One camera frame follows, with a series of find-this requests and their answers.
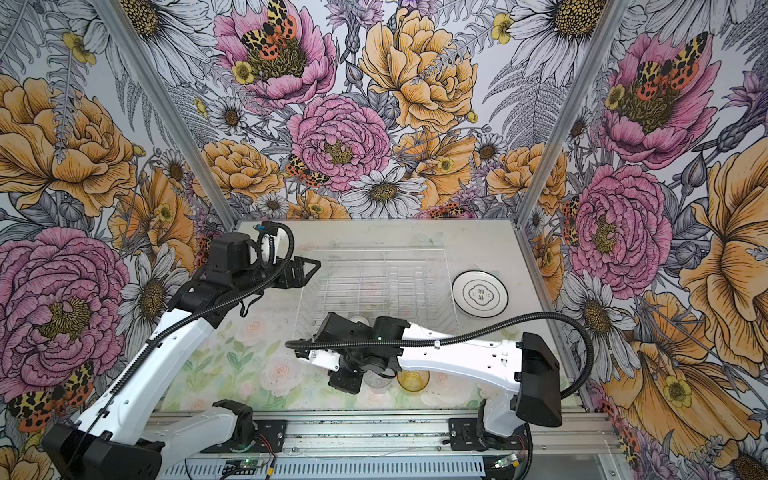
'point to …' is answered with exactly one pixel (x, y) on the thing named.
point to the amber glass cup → (413, 380)
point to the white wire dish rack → (414, 285)
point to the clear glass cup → (377, 381)
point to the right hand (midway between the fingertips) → (342, 382)
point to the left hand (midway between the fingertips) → (305, 273)
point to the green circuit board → (242, 463)
